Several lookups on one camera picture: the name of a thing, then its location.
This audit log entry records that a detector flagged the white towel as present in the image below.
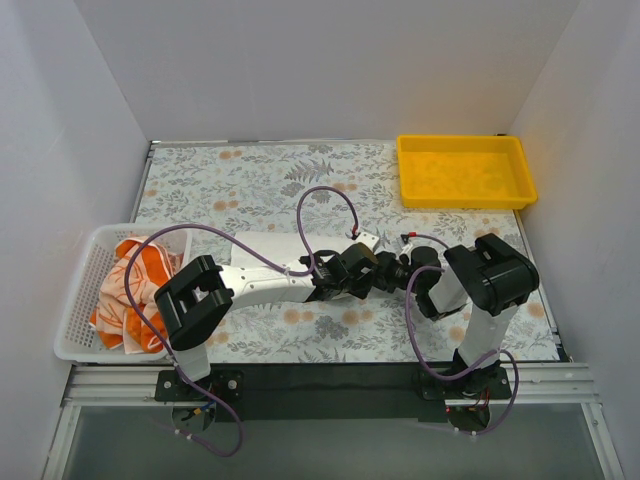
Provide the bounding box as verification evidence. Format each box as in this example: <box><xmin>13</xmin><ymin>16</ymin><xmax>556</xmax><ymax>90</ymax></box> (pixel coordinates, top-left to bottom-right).
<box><xmin>230</xmin><ymin>231</ymin><xmax>353</xmax><ymax>272</ymax></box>

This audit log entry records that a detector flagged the orange patterned towel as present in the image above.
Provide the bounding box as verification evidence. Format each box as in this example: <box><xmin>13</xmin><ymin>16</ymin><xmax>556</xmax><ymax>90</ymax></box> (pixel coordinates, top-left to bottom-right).
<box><xmin>89</xmin><ymin>237</ymin><xmax>183</xmax><ymax>355</ymax></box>

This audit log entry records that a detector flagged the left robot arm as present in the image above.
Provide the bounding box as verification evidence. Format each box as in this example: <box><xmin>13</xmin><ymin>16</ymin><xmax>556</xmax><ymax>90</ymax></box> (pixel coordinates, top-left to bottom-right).
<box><xmin>155</xmin><ymin>242</ymin><xmax>378</xmax><ymax>382</ymax></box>

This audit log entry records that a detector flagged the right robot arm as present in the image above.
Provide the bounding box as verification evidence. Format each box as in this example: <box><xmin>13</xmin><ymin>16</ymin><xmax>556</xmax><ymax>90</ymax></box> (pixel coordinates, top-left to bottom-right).
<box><xmin>374</xmin><ymin>234</ymin><xmax>540</xmax><ymax>396</ymax></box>

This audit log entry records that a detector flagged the yellow plastic tray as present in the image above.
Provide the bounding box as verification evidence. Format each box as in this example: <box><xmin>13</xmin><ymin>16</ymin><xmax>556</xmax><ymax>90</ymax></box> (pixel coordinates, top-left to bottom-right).
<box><xmin>396</xmin><ymin>135</ymin><xmax>538</xmax><ymax>210</ymax></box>

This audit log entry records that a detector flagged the white plastic basket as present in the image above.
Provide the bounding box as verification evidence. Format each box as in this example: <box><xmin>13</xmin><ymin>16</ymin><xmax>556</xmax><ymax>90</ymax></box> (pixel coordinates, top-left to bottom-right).
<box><xmin>54</xmin><ymin>224</ymin><xmax>192</xmax><ymax>364</ymax></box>

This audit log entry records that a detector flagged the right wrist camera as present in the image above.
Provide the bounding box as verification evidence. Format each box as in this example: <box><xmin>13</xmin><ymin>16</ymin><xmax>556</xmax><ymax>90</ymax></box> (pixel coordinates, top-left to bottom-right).
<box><xmin>400</xmin><ymin>232</ymin><xmax>416</xmax><ymax>257</ymax></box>

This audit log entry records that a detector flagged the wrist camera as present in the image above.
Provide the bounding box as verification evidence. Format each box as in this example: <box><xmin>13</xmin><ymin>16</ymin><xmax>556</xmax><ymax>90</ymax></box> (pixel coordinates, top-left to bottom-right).
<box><xmin>355</xmin><ymin>231</ymin><xmax>380</xmax><ymax>253</ymax></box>
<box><xmin>400</xmin><ymin>232</ymin><xmax>416</xmax><ymax>257</ymax></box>

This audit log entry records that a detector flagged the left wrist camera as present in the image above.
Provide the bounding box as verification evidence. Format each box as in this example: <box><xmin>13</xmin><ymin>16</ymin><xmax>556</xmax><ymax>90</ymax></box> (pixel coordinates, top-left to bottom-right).
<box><xmin>355</xmin><ymin>231</ymin><xmax>380</xmax><ymax>253</ymax></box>

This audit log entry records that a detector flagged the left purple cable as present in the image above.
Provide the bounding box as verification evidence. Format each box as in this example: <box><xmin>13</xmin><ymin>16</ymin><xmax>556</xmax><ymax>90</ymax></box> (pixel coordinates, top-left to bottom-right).
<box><xmin>123</xmin><ymin>186</ymin><xmax>361</xmax><ymax>458</ymax></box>

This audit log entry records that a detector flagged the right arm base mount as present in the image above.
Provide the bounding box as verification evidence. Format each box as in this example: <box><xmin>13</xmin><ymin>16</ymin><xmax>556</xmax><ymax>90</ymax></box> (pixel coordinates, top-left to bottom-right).
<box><xmin>412</xmin><ymin>360</ymin><xmax>517</xmax><ymax>435</ymax></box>

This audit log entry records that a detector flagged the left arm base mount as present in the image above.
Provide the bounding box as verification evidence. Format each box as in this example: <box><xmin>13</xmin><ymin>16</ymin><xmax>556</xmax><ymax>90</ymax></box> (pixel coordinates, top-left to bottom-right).
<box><xmin>154</xmin><ymin>369</ymin><xmax>244</xmax><ymax>404</ymax></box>

